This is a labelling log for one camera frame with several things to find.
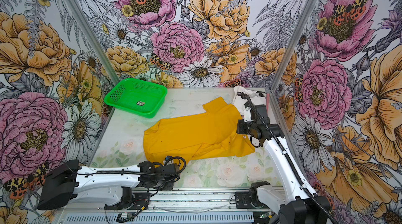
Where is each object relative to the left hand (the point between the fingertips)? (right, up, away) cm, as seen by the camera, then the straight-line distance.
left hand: (167, 187), depth 78 cm
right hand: (+35, +28, 0) cm, 45 cm away
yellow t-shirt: (+24, +23, +23) cm, 40 cm away
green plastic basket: (-30, +45, +37) cm, 66 cm away
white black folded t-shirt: (+42, +42, +31) cm, 67 cm away
